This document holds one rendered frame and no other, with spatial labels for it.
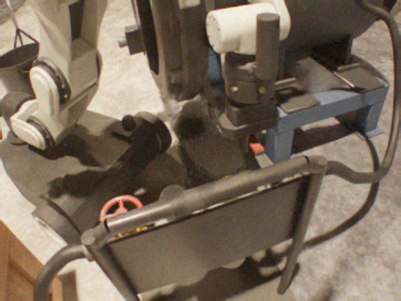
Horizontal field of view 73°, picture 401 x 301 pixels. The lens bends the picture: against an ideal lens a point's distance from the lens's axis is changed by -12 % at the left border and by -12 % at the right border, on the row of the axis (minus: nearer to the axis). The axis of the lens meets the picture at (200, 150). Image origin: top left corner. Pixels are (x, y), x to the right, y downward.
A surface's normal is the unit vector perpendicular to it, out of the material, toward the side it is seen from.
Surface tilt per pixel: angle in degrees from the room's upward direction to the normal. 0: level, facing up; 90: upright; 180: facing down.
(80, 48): 31
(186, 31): 89
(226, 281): 0
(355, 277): 0
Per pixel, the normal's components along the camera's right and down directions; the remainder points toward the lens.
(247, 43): 0.35, 0.61
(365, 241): -0.09, -0.73
